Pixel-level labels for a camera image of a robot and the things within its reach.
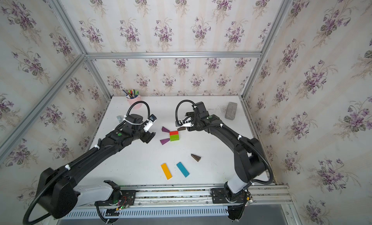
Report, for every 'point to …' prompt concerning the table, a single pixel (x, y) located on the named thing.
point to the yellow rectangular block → (166, 171)
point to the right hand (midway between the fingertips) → (190, 117)
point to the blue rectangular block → (182, 169)
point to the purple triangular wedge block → (165, 130)
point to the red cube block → (174, 133)
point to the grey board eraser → (231, 110)
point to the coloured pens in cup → (131, 94)
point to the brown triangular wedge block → (181, 128)
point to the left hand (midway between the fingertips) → (149, 128)
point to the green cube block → (174, 136)
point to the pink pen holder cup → (137, 106)
